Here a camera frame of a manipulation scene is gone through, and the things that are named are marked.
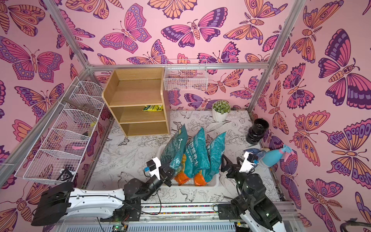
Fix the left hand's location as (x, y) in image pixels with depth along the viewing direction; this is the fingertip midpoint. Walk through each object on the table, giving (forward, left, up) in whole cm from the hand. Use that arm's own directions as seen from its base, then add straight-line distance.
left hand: (178, 160), depth 63 cm
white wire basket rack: (+12, +61, -4) cm, 62 cm away
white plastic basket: (-4, -17, -18) cm, 25 cm away
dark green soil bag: (+4, +3, -2) cm, 5 cm away
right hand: (+4, -24, -4) cm, 24 cm away
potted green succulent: (+44, -26, -12) cm, 53 cm away
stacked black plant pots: (+27, -48, -16) cm, 57 cm away
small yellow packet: (+40, +20, -7) cm, 45 cm away
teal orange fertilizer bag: (+6, -17, -1) cm, 18 cm away
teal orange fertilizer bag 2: (+4, -9, -6) cm, 11 cm away
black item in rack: (-3, +55, -9) cm, 55 cm away
